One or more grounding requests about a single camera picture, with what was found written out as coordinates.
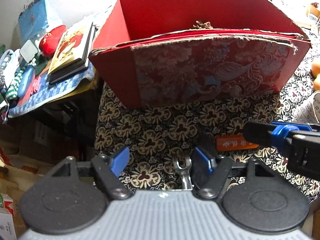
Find silver pliers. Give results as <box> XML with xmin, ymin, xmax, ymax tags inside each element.
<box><xmin>172</xmin><ymin>154</ymin><xmax>193</xmax><ymax>190</ymax></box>

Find orange lighter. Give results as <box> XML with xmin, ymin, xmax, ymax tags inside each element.
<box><xmin>215</xmin><ymin>134</ymin><xmax>259</xmax><ymax>151</ymax></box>

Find floral patterned tablecloth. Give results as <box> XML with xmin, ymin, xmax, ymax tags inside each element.
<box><xmin>94</xmin><ymin>32</ymin><xmax>319</xmax><ymax>191</ymax></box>

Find orange gourd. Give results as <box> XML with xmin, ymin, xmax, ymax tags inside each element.
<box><xmin>311</xmin><ymin>62</ymin><xmax>320</xmax><ymax>91</ymax></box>

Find blue checkered cloth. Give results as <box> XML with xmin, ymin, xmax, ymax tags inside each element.
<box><xmin>8</xmin><ymin>63</ymin><xmax>95</xmax><ymax>118</ymax></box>

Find yellow illustrated book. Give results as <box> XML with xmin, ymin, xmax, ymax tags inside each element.
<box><xmin>48</xmin><ymin>20</ymin><xmax>93</xmax><ymax>75</ymax></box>

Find red cardboard box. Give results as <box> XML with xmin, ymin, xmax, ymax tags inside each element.
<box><xmin>89</xmin><ymin>0</ymin><xmax>311</xmax><ymax>108</ymax></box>

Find blue glasses case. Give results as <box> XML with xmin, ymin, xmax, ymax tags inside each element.
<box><xmin>17</xmin><ymin>64</ymin><xmax>35</xmax><ymax>98</ymax></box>

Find green striped cloth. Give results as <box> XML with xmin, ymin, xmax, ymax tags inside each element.
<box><xmin>5</xmin><ymin>66</ymin><xmax>27</xmax><ymax>101</ymax></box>

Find brown pine cone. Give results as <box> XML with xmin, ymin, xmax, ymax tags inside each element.
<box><xmin>193</xmin><ymin>21</ymin><xmax>213</xmax><ymax>29</ymax></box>

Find red plush cushion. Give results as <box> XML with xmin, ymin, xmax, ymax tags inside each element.
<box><xmin>39</xmin><ymin>25</ymin><xmax>67</xmax><ymax>57</ymax></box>

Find grey square device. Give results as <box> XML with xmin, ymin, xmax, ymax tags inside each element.
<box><xmin>20</xmin><ymin>40</ymin><xmax>39</xmax><ymax>63</ymax></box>

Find blue plastic packet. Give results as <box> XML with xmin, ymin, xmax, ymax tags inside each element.
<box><xmin>18</xmin><ymin>0</ymin><xmax>49</xmax><ymax>44</ymax></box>

